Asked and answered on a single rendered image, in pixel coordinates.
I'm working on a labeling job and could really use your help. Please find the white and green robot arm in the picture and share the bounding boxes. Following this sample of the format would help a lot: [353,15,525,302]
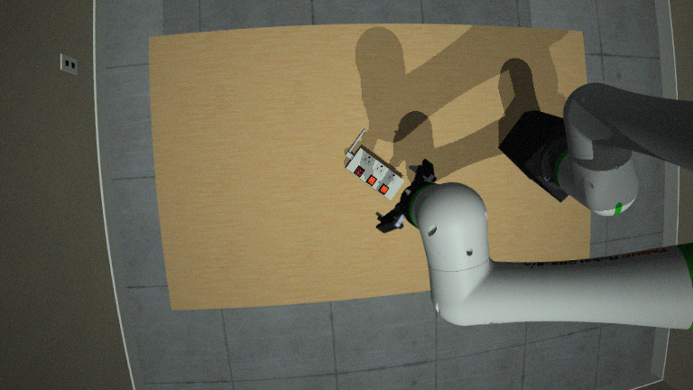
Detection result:
[402,83,693,330]

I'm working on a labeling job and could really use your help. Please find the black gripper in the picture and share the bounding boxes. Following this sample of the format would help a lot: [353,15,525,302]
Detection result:
[375,159,437,233]

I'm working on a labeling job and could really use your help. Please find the white power strip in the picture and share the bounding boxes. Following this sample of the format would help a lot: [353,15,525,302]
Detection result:
[345,129,404,200]

